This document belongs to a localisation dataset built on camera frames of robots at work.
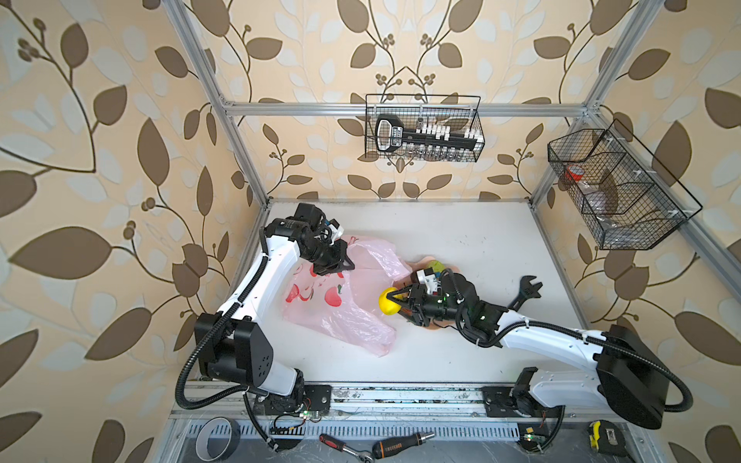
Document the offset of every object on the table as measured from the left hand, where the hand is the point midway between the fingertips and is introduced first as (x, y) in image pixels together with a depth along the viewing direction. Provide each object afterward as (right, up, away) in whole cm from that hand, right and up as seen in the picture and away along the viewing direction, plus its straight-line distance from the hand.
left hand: (356, 263), depth 77 cm
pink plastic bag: (-2, -10, -3) cm, 11 cm away
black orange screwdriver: (+8, -41, -11) cm, 43 cm away
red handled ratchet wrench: (-2, -43, -9) cm, 44 cm away
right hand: (+9, -10, -4) cm, 14 cm away
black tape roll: (-37, -41, -6) cm, 56 cm away
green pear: (+24, -3, +14) cm, 28 cm away
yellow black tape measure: (+60, -40, -10) cm, 73 cm away
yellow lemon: (+8, -10, -5) cm, 14 cm away
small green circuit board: (+44, -42, -6) cm, 61 cm away
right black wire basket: (+71, +17, -4) cm, 73 cm away
